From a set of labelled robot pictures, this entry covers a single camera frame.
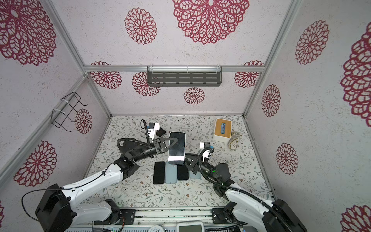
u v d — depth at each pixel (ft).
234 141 3.28
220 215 2.44
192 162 2.05
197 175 2.88
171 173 2.95
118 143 1.72
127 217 2.41
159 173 2.96
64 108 2.51
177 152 2.08
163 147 1.98
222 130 3.53
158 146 1.92
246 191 1.72
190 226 2.22
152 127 2.05
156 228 2.22
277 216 1.34
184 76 3.14
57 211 1.29
